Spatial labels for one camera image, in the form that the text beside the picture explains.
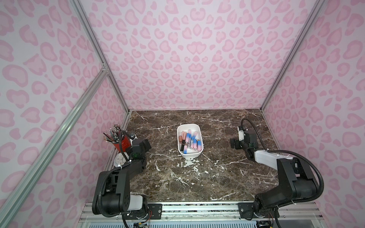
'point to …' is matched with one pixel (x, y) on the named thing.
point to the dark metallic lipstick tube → (182, 145)
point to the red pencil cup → (126, 144)
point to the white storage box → (195, 127)
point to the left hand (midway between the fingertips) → (139, 141)
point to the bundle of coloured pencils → (115, 134)
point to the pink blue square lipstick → (199, 145)
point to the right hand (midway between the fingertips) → (239, 137)
